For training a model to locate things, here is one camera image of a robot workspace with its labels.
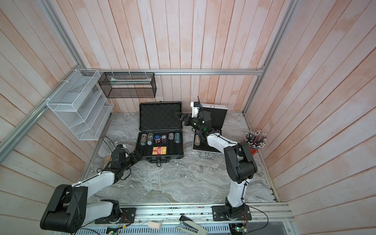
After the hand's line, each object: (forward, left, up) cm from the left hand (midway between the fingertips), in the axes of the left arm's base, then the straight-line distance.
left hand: (138, 156), depth 92 cm
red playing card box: (+3, -12, +1) cm, 13 cm away
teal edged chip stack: (+11, -5, +1) cm, 12 cm away
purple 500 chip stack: (+12, -15, +2) cm, 20 cm away
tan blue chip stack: (+15, -20, +1) cm, 25 cm away
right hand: (+17, -26, +21) cm, 38 cm away
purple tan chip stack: (+11, -38, +1) cm, 40 cm away
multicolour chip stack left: (+12, -1, +1) cm, 12 cm away
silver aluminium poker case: (+5, -44, 0) cm, 44 cm away
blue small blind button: (+15, -10, 0) cm, 18 cm away
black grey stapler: (-36, -31, -1) cm, 48 cm away
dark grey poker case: (+14, -12, 0) cm, 19 cm away
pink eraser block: (-36, -16, -1) cm, 40 cm away
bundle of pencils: (+6, -73, +12) cm, 74 cm away
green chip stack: (+14, -25, +1) cm, 29 cm away
